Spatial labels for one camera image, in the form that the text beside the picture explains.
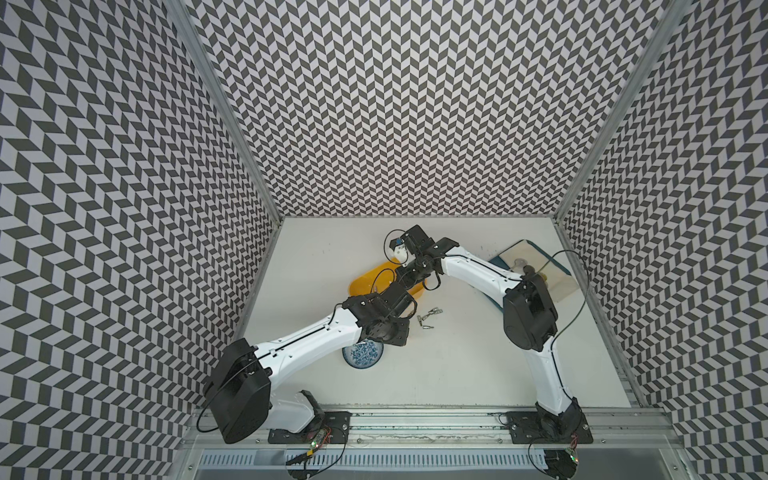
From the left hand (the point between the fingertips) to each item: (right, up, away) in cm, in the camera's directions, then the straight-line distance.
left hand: (398, 337), depth 80 cm
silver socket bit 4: (+9, 0, +11) cm, 14 cm away
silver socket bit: (+11, +5, +12) cm, 17 cm away
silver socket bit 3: (+7, +1, +12) cm, 13 cm away
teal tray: (+35, +20, +25) cm, 48 cm away
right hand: (+1, +13, +12) cm, 18 cm away
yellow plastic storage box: (-8, +13, +19) cm, 25 cm away
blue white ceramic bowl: (-10, -6, +5) cm, 13 cm away
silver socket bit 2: (+8, +3, +12) cm, 15 cm away
